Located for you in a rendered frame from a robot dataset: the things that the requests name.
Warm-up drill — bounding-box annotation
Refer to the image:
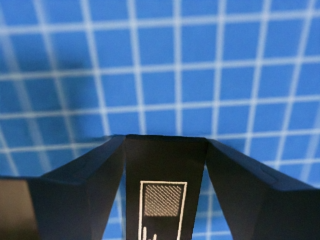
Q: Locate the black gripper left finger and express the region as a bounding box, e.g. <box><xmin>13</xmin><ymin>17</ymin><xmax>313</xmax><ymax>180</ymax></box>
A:
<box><xmin>0</xmin><ymin>135</ymin><xmax>126</xmax><ymax>240</ymax></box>

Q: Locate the black strip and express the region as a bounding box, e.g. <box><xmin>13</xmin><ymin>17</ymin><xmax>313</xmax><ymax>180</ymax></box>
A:
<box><xmin>125</xmin><ymin>134</ymin><xmax>209</xmax><ymax>240</ymax></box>

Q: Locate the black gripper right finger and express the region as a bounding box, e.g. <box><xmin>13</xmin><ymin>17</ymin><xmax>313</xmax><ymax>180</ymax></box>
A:
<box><xmin>206</xmin><ymin>138</ymin><xmax>320</xmax><ymax>240</ymax></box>

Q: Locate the blue work mat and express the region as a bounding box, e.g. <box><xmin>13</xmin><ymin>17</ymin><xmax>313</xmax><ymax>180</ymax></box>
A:
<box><xmin>0</xmin><ymin>0</ymin><xmax>320</xmax><ymax>187</ymax></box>

